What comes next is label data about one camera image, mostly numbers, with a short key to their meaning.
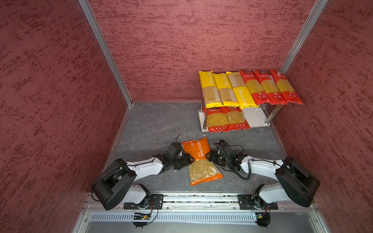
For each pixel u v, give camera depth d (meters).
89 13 0.74
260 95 0.74
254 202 0.65
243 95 0.75
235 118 0.97
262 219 0.71
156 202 0.74
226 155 0.68
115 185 0.43
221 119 0.97
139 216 0.73
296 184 0.43
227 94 0.76
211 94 0.74
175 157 0.71
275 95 0.74
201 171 0.82
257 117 1.04
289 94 0.74
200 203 0.76
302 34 0.81
